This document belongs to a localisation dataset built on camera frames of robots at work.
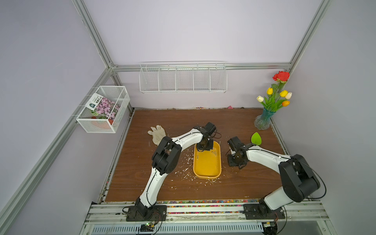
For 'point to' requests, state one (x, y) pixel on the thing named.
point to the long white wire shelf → (202, 77)
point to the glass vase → (262, 121)
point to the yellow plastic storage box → (207, 164)
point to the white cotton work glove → (157, 133)
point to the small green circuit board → (147, 227)
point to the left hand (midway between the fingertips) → (209, 149)
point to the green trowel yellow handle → (256, 138)
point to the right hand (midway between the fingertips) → (231, 161)
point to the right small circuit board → (269, 228)
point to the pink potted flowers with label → (102, 107)
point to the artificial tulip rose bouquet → (276, 98)
